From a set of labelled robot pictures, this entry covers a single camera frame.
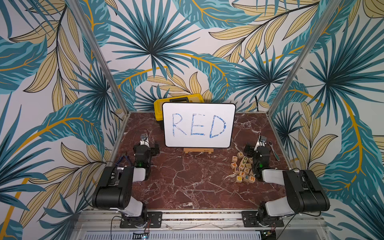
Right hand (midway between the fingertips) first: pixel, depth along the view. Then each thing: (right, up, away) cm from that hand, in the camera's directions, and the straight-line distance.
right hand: (257, 144), depth 92 cm
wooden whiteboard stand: (-35, -4, +1) cm, 36 cm away
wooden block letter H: (-6, -19, -8) cm, 21 cm away
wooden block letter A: (-10, -7, +3) cm, 12 cm away
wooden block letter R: (-13, -15, -4) cm, 20 cm away
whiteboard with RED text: (-35, +11, -4) cm, 37 cm away
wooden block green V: (-7, -10, +1) cm, 12 cm away
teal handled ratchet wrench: (+13, 0, +9) cm, 16 cm away
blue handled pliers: (-84, -9, +1) cm, 84 cm away
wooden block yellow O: (-13, -19, -6) cm, 24 cm away
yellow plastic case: (-41, +31, +15) cm, 53 cm away
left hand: (-67, +1, +1) cm, 67 cm away
